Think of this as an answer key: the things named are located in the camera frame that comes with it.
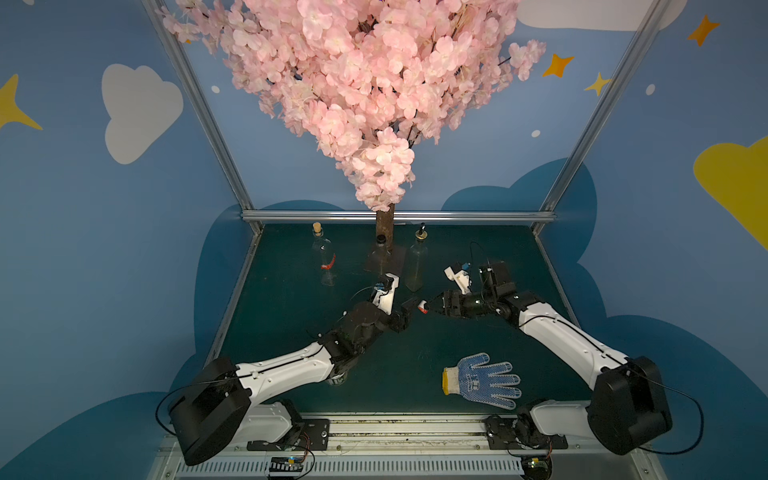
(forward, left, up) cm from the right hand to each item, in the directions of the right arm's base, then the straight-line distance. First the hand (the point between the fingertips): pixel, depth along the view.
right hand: (438, 305), depth 81 cm
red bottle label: (-2, +5, +2) cm, 6 cm away
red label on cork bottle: (+15, +34, -4) cm, 37 cm away
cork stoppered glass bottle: (+14, +35, +4) cm, 38 cm away
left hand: (0, +9, +6) cm, 11 cm away
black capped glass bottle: (+12, +17, +3) cm, 21 cm away
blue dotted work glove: (-15, -13, -15) cm, 24 cm away
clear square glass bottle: (+15, +6, 0) cm, 16 cm away
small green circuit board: (-37, +37, -18) cm, 55 cm away
